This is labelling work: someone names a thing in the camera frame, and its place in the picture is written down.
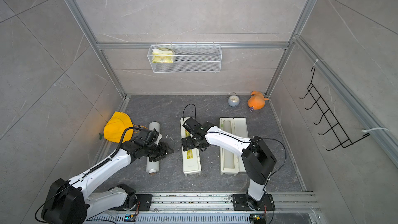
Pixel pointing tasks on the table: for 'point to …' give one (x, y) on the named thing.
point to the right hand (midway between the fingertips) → (192, 146)
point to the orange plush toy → (257, 100)
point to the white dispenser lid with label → (240, 130)
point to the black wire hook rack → (335, 127)
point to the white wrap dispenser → (192, 158)
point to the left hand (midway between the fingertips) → (172, 150)
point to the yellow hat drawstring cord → (139, 126)
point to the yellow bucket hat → (114, 128)
